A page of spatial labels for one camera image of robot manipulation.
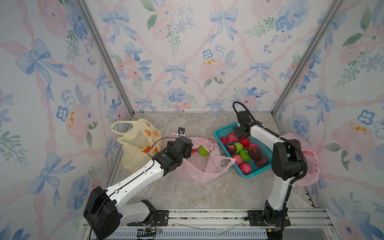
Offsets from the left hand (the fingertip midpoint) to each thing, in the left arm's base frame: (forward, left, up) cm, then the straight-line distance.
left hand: (183, 143), depth 80 cm
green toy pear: (+3, -12, -13) cm, 18 cm away
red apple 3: (+10, -39, -13) cm, 42 cm away
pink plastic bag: (-3, -13, -17) cm, 22 cm away
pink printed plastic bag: (-12, -67, -3) cm, 68 cm away
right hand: (+18, -38, -10) cm, 43 cm away
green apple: (+1, -37, -13) cm, 39 cm away
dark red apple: (+4, -29, -12) cm, 31 cm away
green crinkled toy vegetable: (+6, -34, -13) cm, 37 cm away
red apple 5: (+13, -37, -12) cm, 40 cm away
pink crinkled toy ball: (+6, -42, -11) cm, 44 cm away
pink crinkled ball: (+12, -30, -13) cm, 35 cm away
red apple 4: (-3, -33, -13) cm, 35 cm away
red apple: (+4, -6, -13) cm, 15 cm away
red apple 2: (+12, -26, -15) cm, 32 cm away
